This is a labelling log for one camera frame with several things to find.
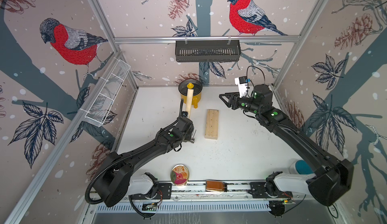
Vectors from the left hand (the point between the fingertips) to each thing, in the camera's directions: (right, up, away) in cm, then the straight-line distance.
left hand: (189, 126), depth 86 cm
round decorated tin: (-5, -23, -10) cm, 26 cm away
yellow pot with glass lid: (0, +27, +17) cm, 32 cm away
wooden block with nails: (+14, 0, +9) cm, 16 cm away
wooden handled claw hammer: (0, +10, -6) cm, 12 cm away
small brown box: (+15, -27, -14) cm, 34 cm away
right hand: (+17, +19, -15) cm, 29 cm away
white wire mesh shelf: (-51, +13, 0) cm, 53 cm away
